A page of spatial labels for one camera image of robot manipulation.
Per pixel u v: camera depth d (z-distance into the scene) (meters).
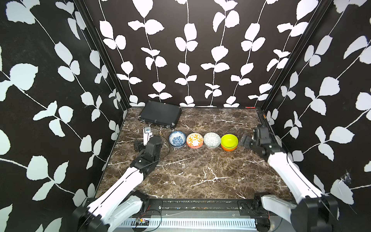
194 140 0.98
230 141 0.95
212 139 0.98
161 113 1.10
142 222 0.70
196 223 0.70
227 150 0.93
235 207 0.76
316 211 0.38
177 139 0.98
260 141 0.62
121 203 0.56
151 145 0.58
